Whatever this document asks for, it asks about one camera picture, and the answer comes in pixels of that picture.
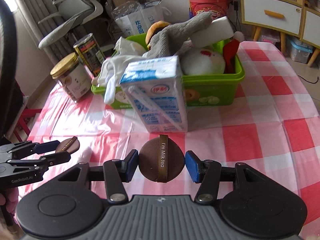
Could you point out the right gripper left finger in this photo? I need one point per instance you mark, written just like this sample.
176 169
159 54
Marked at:
116 173

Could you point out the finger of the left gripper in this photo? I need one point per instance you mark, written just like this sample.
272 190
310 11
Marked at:
55 158
45 147

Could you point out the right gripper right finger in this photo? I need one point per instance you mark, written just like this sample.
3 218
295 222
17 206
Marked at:
207 174

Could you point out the white gloves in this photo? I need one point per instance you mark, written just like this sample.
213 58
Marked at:
111 72

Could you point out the santa claus plush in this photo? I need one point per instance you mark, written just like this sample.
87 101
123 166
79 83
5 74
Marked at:
201 61

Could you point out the grey quilted cloth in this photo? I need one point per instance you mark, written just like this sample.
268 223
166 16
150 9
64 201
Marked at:
169 41

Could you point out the white foam block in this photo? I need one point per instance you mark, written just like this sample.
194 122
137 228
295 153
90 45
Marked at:
219 29

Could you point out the burger plush toy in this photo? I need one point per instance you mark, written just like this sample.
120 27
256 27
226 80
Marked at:
153 30

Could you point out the red stool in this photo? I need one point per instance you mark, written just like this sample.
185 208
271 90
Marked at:
25 116

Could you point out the gold lid cookie jar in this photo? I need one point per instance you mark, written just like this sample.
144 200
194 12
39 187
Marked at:
71 74

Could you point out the red white checkered tablecloth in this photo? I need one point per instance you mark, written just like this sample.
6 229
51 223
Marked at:
272 125

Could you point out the green plastic bin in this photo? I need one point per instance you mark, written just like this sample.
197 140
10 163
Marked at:
205 90

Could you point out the blue white milk carton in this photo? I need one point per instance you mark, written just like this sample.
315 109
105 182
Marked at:
154 89

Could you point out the black yellow drink can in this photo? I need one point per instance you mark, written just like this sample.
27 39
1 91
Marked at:
89 51

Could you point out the white office chair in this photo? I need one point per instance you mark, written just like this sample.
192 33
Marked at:
75 13

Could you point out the clear plastic storage box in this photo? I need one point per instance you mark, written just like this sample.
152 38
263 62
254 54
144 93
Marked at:
298 50

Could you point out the white paper shopping bag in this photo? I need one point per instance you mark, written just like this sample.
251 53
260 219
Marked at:
134 18

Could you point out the red snack bucket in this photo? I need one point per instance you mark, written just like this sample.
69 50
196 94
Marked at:
218 8

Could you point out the wooden shelf cabinet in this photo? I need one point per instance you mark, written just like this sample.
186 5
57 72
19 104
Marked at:
284 16

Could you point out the low wooden drawer cabinet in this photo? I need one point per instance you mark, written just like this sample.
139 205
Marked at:
310 31

